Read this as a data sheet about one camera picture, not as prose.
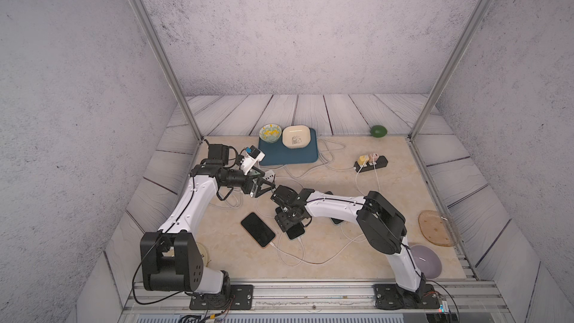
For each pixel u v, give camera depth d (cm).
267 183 73
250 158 71
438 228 89
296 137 117
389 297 73
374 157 105
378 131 119
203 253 82
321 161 110
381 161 108
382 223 49
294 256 81
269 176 102
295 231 84
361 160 104
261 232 88
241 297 73
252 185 71
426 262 79
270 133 119
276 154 115
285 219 80
